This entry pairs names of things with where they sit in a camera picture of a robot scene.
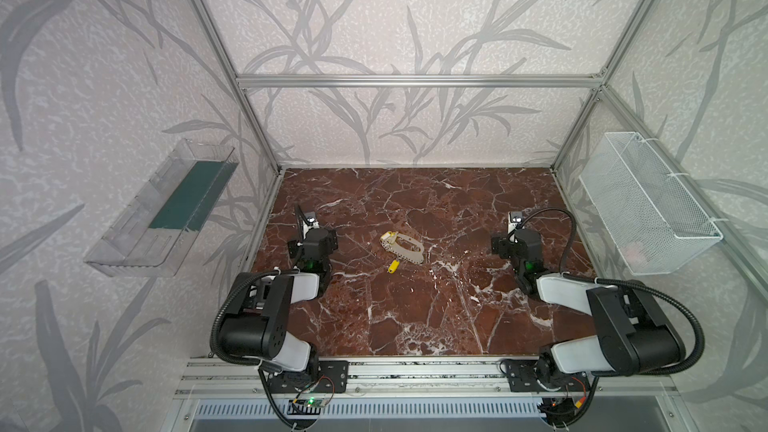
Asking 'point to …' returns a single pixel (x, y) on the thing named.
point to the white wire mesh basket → (656, 226)
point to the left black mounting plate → (295, 382)
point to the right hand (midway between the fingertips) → (513, 222)
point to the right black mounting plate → (521, 377)
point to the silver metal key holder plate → (416, 256)
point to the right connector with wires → (560, 412)
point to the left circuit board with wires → (315, 403)
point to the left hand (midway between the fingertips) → (314, 221)
